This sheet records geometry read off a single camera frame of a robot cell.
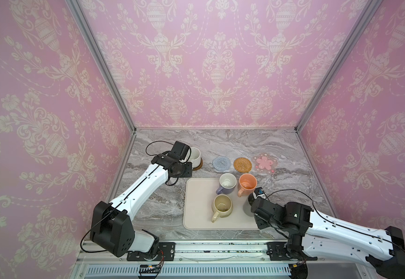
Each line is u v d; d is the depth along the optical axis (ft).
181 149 2.10
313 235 1.59
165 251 2.42
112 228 1.33
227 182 3.04
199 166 3.32
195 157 3.19
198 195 2.96
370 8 2.25
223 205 2.85
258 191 2.25
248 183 3.02
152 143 2.28
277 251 2.41
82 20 2.38
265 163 3.39
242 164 3.37
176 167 1.89
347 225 1.51
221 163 3.37
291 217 1.68
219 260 2.38
